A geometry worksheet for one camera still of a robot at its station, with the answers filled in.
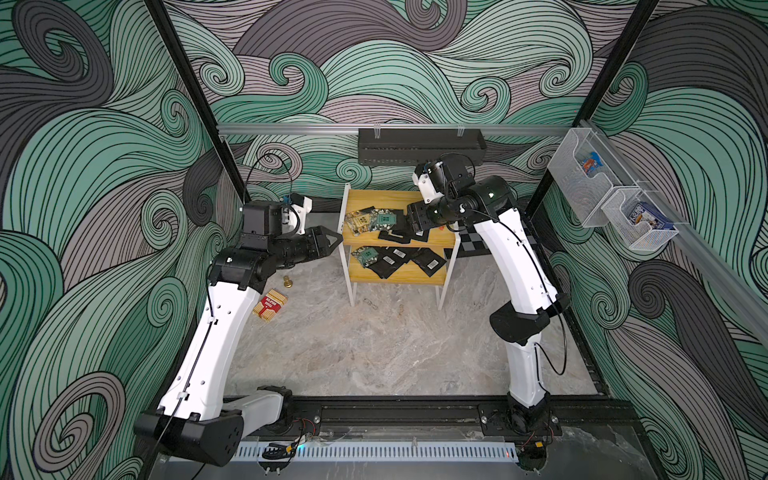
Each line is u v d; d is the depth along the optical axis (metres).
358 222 0.73
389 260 0.86
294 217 0.55
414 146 0.97
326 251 0.60
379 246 0.89
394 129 0.94
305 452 0.70
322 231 0.60
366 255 0.87
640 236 0.63
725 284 0.53
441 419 0.75
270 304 0.92
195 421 0.36
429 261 0.86
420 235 0.70
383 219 0.73
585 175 0.79
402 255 0.87
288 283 0.98
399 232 0.70
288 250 0.55
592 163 0.83
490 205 0.47
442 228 0.63
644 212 0.66
